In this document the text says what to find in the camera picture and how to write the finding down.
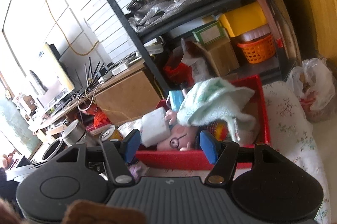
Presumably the floral tablecloth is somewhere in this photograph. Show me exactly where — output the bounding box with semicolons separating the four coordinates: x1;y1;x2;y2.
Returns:
118;81;331;224

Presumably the blue face mask in box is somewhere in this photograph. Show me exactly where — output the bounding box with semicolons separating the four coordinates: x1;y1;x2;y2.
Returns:
166;90;185;111

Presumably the orange plastic basket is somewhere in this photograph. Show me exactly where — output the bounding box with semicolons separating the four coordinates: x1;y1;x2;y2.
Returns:
237;34;276;64

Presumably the green white box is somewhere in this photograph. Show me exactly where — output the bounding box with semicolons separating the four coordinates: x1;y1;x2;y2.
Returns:
192;21;227;45

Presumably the red white plastic bag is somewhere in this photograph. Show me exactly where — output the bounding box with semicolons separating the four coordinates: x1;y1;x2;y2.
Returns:
163;38;211;86

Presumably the stainless steel thermos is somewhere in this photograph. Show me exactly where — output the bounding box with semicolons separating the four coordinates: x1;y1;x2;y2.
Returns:
62;119;96;146

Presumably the brown cardboard box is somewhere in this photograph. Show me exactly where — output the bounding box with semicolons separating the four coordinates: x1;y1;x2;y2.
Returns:
194;37;239;77

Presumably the yellow cable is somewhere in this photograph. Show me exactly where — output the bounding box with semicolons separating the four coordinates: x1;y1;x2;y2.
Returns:
28;0;99;56

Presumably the clear plastic bag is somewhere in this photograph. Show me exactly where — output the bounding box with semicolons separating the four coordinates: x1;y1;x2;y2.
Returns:
286;58;336;122

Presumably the white green towel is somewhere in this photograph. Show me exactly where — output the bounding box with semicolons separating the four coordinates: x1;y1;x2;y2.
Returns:
177;77;258;146

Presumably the wooden TV cabinet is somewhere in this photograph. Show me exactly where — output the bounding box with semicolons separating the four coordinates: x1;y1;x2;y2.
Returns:
31;61;161;131

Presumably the television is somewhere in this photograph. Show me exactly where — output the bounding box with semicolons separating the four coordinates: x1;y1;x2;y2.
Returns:
17;43;75;111

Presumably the yellow box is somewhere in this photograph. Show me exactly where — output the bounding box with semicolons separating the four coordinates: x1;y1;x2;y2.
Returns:
218;1;267;37

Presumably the blue yellow drink can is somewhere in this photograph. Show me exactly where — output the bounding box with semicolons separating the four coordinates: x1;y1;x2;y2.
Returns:
99;125;124;142

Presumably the black metal shelf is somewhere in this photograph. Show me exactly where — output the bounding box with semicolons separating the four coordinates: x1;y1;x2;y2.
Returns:
76;0;302;93

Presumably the white sponge block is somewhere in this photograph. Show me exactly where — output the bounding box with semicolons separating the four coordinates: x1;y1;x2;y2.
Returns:
141;107;171;148

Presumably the pink pig plush toy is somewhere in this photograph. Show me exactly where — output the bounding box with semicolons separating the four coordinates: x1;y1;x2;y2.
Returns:
156;110;199;152

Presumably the red cardboard box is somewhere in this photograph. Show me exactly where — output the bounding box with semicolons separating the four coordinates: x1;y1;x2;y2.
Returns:
135;74;271;170

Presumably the purple knitted glove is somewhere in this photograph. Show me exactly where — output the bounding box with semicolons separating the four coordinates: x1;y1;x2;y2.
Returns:
128;161;148;181

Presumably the person's left hand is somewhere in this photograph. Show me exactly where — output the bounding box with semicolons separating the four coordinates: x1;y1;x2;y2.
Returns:
2;153;13;169

